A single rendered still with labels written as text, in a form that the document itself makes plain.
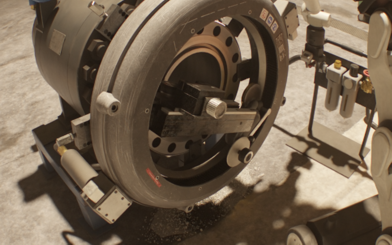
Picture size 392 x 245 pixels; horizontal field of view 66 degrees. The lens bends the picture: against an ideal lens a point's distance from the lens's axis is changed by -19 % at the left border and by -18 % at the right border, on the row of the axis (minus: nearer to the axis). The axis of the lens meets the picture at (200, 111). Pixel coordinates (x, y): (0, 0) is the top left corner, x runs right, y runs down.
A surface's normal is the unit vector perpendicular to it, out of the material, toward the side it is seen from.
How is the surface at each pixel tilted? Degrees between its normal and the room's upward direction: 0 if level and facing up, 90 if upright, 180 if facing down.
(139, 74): 80
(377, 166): 90
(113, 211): 90
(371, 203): 0
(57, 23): 50
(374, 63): 90
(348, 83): 90
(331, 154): 0
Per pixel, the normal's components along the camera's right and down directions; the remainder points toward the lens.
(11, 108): -0.02, -0.84
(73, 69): -0.69, 0.11
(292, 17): 0.69, 0.38
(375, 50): -0.97, 0.15
